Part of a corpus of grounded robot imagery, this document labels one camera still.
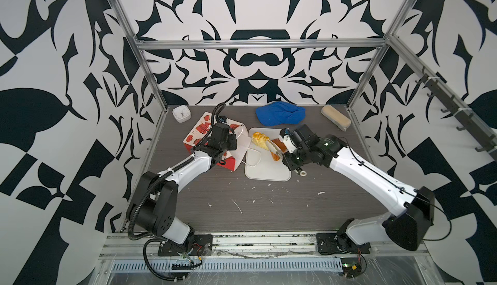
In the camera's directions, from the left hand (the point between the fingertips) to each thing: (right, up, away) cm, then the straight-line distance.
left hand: (232, 132), depth 89 cm
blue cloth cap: (+24, +10, +22) cm, 35 cm away
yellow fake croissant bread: (+13, -3, -1) cm, 13 cm away
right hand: (+22, -10, -12) cm, 27 cm away
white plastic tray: (+13, -15, +3) cm, 20 cm away
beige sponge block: (+58, +8, +22) cm, 62 cm away
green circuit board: (+45, -48, -18) cm, 68 cm away
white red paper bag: (0, -12, -2) cm, 12 cm away
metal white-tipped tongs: (+19, -6, -8) cm, 21 cm away
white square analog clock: (-31, +10, +23) cm, 39 cm away
